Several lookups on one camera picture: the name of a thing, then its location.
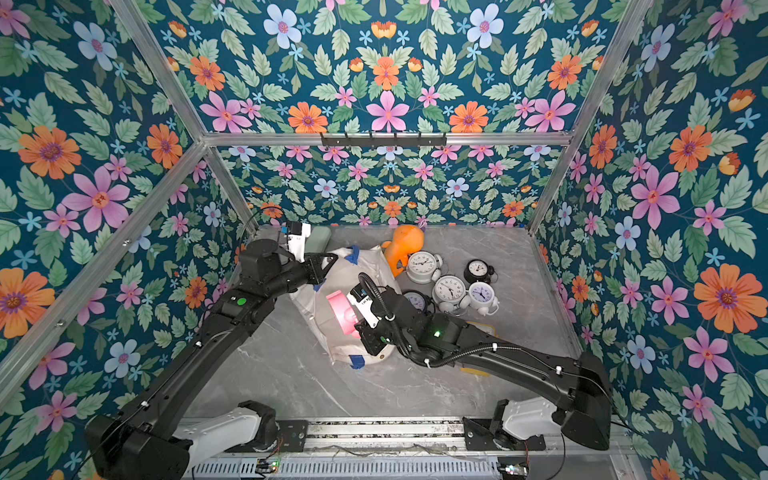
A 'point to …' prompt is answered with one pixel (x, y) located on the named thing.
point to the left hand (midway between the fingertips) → (339, 255)
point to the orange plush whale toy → (406, 239)
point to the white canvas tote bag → (314, 307)
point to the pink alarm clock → (344, 313)
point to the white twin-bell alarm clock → (482, 298)
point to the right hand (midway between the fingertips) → (361, 316)
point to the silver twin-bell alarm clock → (424, 267)
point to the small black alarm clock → (479, 270)
